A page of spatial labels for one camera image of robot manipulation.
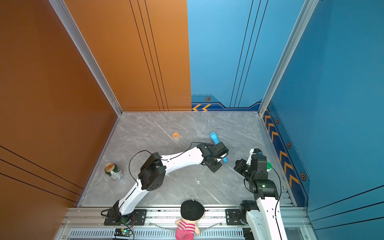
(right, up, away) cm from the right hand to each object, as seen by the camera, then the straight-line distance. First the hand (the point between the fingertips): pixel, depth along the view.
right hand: (234, 161), depth 78 cm
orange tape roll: (-35, +12, +27) cm, 46 cm away
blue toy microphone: (-8, +10, +24) cm, 27 cm away
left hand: (-8, -5, +10) cm, 14 cm away
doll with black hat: (-22, -21, -10) cm, 32 cm away
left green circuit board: (-55, -33, -7) cm, 65 cm away
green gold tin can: (-65, -5, +1) cm, 65 cm away
